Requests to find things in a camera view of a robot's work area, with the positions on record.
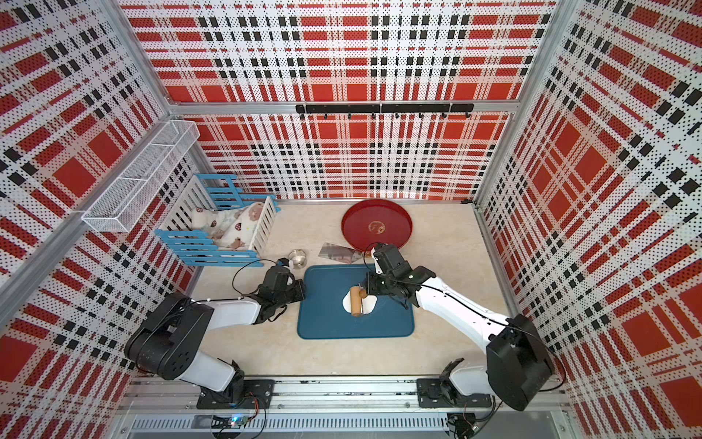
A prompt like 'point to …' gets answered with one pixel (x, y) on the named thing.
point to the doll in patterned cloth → (232, 229)
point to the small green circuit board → (232, 421)
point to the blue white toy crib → (218, 192)
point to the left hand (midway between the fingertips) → (310, 285)
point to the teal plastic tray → (322, 314)
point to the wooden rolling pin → (356, 295)
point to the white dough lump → (367, 303)
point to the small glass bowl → (298, 257)
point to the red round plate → (370, 222)
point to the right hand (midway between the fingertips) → (370, 283)
